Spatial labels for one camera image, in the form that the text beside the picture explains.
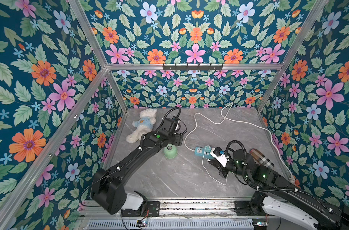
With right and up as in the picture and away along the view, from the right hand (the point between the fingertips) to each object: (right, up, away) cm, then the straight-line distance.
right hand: (212, 157), depth 71 cm
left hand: (-17, +11, +10) cm, 23 cm away
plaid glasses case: (+34, -5, +17) cm, 39 cm away
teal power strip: (-4, -1, +21) cm, 22 cm away
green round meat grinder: (-23, 0, +13) cm, 26 cm away
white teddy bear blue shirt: (-43, +16, +27) cm, 53 cm away
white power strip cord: (+20, +22, +42) cm, 52 cm away
